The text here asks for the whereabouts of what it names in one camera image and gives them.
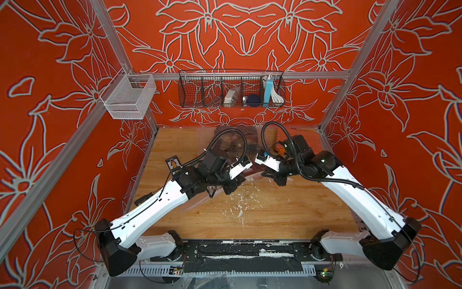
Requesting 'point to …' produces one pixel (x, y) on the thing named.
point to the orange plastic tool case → (311, 135)
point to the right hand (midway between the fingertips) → (261, 171)
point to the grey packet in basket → (230, 96)
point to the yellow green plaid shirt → (234, 143)
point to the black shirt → (249, 132)
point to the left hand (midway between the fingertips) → (242, 175)
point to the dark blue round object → (254, 100)
